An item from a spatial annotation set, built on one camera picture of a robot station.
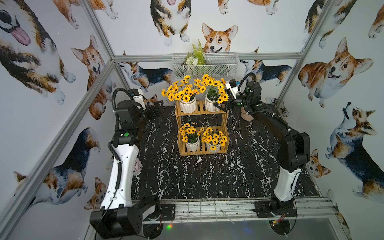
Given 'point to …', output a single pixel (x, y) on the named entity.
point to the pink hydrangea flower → (138, 167)
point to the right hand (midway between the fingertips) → (213, 98)
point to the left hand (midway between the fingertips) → (156, 100)
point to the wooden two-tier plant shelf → (201, 132)
